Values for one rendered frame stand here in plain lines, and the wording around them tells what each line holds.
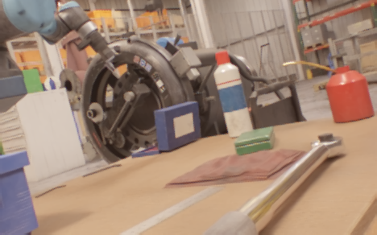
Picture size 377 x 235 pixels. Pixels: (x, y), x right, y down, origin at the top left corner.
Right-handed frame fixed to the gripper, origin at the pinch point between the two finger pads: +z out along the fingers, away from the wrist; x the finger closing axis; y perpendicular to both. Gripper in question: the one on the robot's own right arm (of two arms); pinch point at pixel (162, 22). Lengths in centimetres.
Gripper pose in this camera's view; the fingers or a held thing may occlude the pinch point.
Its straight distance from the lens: 211.2
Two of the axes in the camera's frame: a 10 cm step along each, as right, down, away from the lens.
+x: -6.7, 1.9, -7.2
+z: 1.9, 9.8, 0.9
